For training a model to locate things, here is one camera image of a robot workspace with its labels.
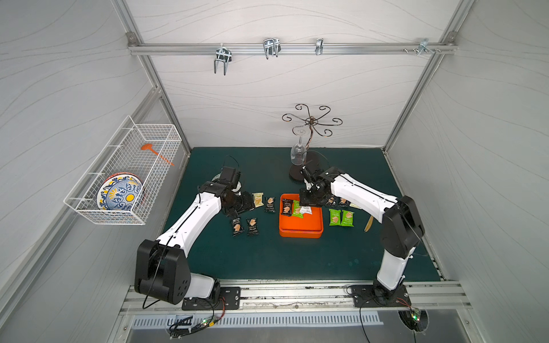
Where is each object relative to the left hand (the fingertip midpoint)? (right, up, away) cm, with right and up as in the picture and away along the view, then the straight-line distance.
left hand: (250, 208), depth 83 cm
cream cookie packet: (+1, +1, +16) cm, 16 cm away
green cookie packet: (+36, -6, +10) cm, 38 cm away
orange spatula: (-37, +24, -4) cm, 45 cm away
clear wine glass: (+20, +22, +4) cm, 30 cm away
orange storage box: (+24, -8, +4) cm, 26 cm away
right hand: (+22, +1, +5) cm, 22 cm away
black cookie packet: (+7, -2, +13) cm, 15 cm away
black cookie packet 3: (0, -10, +6) cm, 12 cm away
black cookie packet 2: (-7, -10, +7) cm, 14 cm away
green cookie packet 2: (+42, -7, +10) cm, 44 cm away
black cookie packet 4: (+15, -2, +13) cm, 20 cm away
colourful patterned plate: (-35, +9, -21) cm, 42 cm away
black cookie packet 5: (+36, 0, +15) cm, 39 cm away
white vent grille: (-27, -36, -13) cm, 46 cm away
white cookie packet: (+22, -1, +3) cm, 22 cm away
